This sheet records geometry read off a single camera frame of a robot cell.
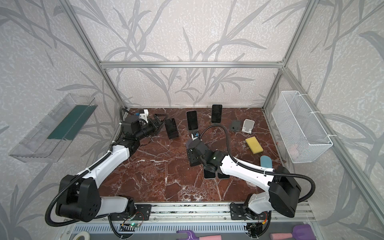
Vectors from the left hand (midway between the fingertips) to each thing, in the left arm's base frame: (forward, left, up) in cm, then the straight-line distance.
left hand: (168, 115), depth 79 cm
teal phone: (-23, -31, -25) cm, 46 cm away
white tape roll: (-50, +35, -26) cm, 67 cm away
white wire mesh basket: (-18, -61, +9) cm, 64 cm away
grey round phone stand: (+13, -43, -26) cm, 52 cm away
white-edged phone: (-22, -23, -27) cm, 42 cm away
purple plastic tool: (-51, -14, -26) cm, 59 cm away
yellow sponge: (-3, -54, -26) cm, 60 cm away
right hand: (-11, -13, -11) cm, 21 cm away
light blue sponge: (-14, -59, -27) cm, 66 cm away
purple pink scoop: (-49, -65, -25) cm, 85 cm away
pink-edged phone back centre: (+13, -11, -17) cm, 24 cm away
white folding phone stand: (+10, -50, -22) cm, 56 cm away
